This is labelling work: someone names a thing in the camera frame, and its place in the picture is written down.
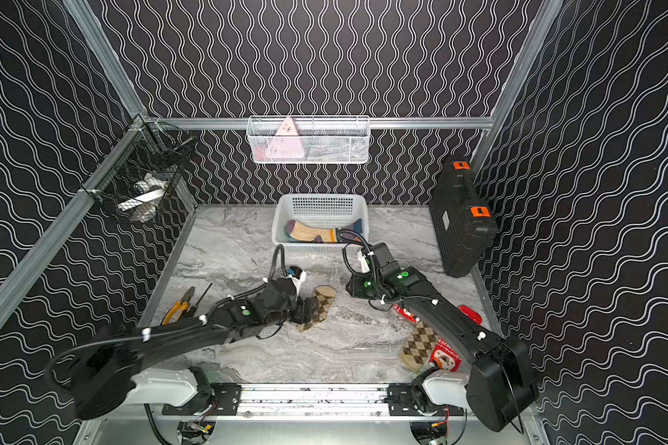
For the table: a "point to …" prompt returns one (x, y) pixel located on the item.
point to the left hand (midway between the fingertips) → (312, 299)
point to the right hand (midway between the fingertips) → (350, 286)
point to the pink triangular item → (286, 144)
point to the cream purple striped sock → (299, 232)
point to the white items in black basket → (147, 195)
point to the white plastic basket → (321, 222)
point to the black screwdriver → (191, 310)
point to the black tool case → (465, 229)
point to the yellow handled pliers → (178, 309)
